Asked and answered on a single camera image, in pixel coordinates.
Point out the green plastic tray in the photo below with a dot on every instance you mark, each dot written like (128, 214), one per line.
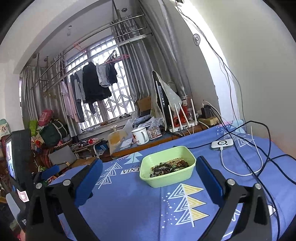
(179, 153)

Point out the grey curtain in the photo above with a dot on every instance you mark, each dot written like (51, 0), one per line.
(151, 43)

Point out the wooden desk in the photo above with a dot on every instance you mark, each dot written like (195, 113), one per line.
(167, 137)

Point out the clear plastic snack bag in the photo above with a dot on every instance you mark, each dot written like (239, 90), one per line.
(156, 129)

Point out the wall suction hook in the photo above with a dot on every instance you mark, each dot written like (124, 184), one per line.
(196, 39)

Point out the black power adapter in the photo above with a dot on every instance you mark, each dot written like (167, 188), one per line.
(206, 112)

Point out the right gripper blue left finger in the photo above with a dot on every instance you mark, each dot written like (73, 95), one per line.
(48, 202)

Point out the metal clothes rail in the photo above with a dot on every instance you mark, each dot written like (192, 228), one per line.
(92, 48)

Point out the dark green duffel bag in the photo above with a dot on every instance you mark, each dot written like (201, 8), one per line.
(53, 132)

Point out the blue patterned bedsheet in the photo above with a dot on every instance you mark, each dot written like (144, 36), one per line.
(124, 207)

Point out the black monitor with cover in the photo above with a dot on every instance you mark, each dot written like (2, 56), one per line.
(164, 101)

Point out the phone on left gripper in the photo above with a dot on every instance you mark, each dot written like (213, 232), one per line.
(18, 148)

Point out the dark hanging jacket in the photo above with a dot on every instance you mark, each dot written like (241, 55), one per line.
(92, 89)

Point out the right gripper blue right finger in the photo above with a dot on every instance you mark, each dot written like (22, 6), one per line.
(254, 220)

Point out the pink clothes hanger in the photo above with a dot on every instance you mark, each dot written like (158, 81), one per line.
(114, 57)

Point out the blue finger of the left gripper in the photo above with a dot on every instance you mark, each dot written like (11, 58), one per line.
(45, 177)

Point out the white enamel mug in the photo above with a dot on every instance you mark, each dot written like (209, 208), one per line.
(140, 136)

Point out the white round-button device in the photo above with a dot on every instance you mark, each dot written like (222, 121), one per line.
(222, 144)

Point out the cardboard box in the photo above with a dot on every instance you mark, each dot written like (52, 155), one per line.
(144, 104)

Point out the white wifi router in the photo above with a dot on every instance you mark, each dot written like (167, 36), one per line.
(182, 116)

